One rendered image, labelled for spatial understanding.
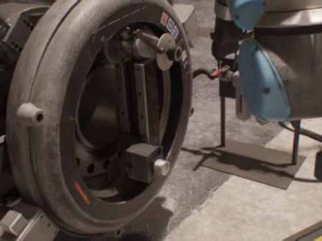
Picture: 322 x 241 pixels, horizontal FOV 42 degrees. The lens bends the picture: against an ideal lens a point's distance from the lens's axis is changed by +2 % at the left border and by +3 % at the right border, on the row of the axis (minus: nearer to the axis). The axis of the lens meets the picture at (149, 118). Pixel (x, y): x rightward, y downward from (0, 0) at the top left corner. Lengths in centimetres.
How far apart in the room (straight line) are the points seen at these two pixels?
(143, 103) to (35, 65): 38
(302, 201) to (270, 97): 123
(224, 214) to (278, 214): 21
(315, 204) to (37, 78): 130
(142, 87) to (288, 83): 58
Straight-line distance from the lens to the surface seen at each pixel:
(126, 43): 117
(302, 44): 70
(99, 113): 147
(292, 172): 205
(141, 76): 119
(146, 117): 123
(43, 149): 98
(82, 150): 126
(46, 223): 110
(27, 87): 97
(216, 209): 180
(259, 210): 182
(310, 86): 71
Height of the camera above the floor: 113
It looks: 26 degrees down
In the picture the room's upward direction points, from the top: 5 degrees counter-clockwise
